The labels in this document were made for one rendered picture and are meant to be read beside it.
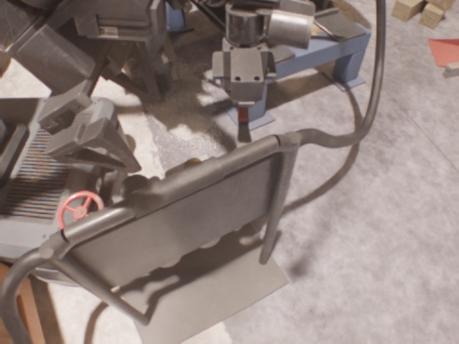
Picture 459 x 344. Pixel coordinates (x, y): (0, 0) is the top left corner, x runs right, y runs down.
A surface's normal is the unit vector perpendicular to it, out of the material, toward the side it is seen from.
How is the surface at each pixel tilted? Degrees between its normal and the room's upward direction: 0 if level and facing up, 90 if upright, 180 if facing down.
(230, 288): 0
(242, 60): 0
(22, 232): 0
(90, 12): 90
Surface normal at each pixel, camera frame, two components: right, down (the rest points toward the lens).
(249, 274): 0.00, -0.58
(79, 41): 0.86, -0.26
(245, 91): 0.00, 0.81
